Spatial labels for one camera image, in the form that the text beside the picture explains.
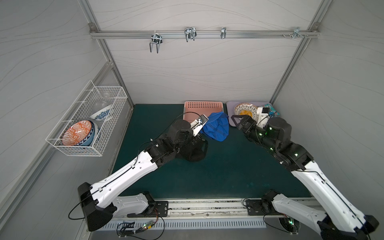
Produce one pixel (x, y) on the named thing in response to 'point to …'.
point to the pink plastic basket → (193, 110)
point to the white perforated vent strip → (193, 224)
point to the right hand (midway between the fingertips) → (235, 120)
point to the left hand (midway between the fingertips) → (198, 123)
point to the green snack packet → (272, 111)
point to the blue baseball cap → (217, 126)
